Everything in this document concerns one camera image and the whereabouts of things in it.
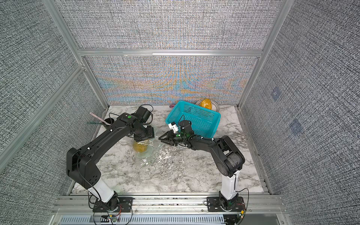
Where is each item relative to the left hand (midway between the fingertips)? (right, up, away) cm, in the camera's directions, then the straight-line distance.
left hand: (153, 136), depth 82 cm
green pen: (-40, +7, +8) cm, 42 cm away
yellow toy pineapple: (-10, -8, +5) cm, 14 cm away
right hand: (+3, 0, +1) cm, 3 cm away
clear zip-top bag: (-7, -11, +8) cm, 15 cm away
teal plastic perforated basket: (+35, +8, +27) cm, 45 cm away
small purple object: (+9, +21, +38) cm, 45 cm away
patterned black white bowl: (+45, +20, +35) cm, 61 cm away
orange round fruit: (+37, +23, +30) cm, 53 cm away
